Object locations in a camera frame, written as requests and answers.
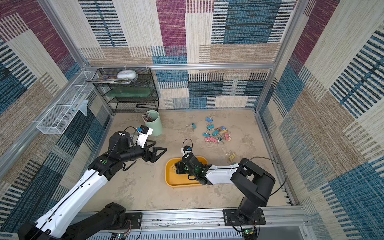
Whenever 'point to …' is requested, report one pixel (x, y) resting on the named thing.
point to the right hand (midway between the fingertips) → (174, 163)
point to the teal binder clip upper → (210, 126)
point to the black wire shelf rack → (140, 96)
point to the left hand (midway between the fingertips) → (159, 145)
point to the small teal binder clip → (194, 125)
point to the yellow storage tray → (173, 179)
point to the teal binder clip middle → (215, 133)
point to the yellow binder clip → (232, 156)
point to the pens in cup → (147, 117)
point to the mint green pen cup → (156, 124)
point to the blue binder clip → (209, 120)
